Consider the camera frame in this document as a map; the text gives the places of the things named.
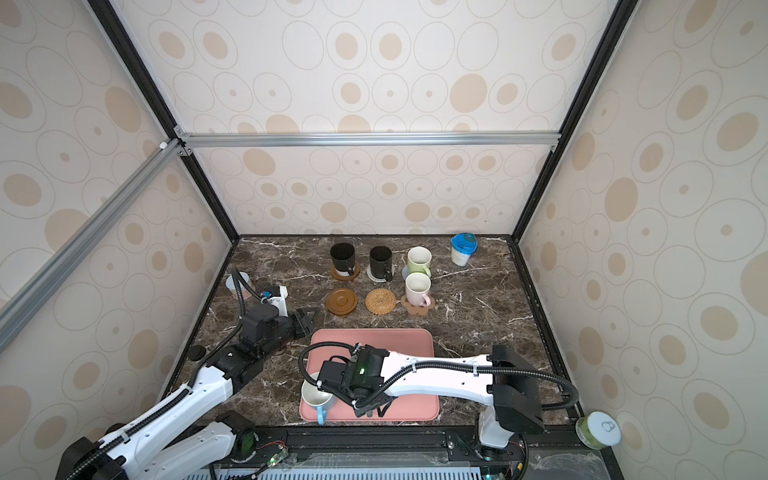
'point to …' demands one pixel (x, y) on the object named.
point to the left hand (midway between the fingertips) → (320, 308)
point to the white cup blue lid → (462, 246)
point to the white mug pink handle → (417, 285)
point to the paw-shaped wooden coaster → (423, 307)
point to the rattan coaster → (380, 301)
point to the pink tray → (408, 340)
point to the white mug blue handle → (316, 397)
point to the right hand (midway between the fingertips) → (370, 401)
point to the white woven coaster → (377, 279)
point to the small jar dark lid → (196, 352)
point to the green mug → (419, 260)
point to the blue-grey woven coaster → (404, 272)
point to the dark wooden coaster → (346, 278)
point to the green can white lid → (598, 430)
